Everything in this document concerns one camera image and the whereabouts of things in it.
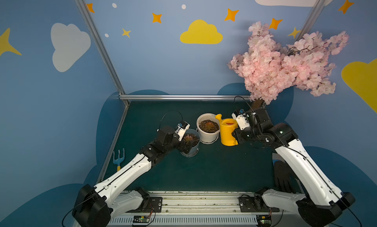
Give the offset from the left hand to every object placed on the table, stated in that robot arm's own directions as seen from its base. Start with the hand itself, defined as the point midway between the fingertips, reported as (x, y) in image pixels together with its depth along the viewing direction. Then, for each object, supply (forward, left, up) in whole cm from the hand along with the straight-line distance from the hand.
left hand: (188, 134), depth 78 cm
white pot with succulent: (+13, -13, -12) cm, 21 cm away
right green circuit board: (-36, -39, -22) cm, 57 cm away
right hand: (-1, -24, +6) cm, 25 cm away
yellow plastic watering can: (+1, -20, +7) cm, 21 cm away
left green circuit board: (-37, +22, -22) cm, 48 cm away
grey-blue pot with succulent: (+5, -3, -12) cm, 13 cm away
